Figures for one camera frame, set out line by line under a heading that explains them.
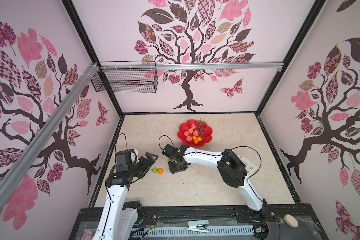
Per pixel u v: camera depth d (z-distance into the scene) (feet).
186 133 3.39
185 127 3.53
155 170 2.87
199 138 3.39
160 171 2.87
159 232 2.29
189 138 3.36
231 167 1.83
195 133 3.42
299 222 2.32
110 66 2.95
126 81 4.00
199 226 2.29
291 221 2.30
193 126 3.50
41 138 1.74
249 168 2.95
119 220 1.48
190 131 3.43
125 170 1.93
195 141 3.31
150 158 2.31
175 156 2.23
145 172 2.50
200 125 3.48
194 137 3.38
